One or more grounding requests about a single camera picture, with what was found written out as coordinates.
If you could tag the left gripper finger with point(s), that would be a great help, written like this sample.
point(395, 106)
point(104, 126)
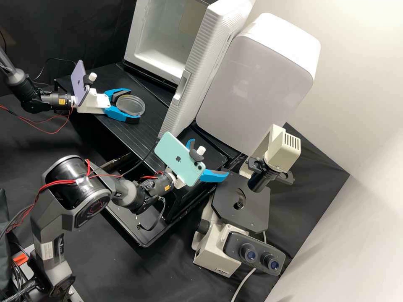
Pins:
point(116, 114)
point(111, 94)

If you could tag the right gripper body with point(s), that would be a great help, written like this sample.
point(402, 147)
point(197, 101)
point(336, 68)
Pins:
point(179, 184)

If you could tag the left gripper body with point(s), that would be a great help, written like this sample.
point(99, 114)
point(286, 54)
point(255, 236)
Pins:
point(94, 105)

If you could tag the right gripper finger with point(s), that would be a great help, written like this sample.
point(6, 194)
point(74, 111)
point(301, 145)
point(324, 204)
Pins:
point(209, 177)
point(189, 144)

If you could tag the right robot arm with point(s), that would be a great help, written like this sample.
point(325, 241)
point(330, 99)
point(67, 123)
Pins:
point(75, 188)

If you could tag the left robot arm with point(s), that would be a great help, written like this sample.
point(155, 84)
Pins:
point(30, 91)

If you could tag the petri dish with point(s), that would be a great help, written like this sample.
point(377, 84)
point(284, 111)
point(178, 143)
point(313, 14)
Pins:
point(130, 105)

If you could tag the white incubator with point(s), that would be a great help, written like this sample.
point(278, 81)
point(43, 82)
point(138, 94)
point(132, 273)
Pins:
point(138, 31)

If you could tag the incubator door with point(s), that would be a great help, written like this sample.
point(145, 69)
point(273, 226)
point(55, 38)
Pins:
point(201, 63)

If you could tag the black platform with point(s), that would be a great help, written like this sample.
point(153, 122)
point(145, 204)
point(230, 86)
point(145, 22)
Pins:
point(104, 132)
point(217, 141)

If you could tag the black tray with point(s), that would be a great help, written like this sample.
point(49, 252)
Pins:
point(151, 236)

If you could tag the cream microscope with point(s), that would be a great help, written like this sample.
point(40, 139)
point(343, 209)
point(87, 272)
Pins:
point(217, 248)

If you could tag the white box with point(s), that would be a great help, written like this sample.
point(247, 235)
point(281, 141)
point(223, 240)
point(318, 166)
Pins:
point(258, 78)

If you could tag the right wrist camera phone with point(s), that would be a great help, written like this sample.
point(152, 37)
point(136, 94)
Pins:
point(176, 157)

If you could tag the wrist camera phone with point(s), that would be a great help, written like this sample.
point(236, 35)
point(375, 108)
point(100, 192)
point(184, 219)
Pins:
point(176, 157)
point(78, 81)

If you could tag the left wrist camera phone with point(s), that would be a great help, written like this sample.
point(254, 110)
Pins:
point(78, 81)

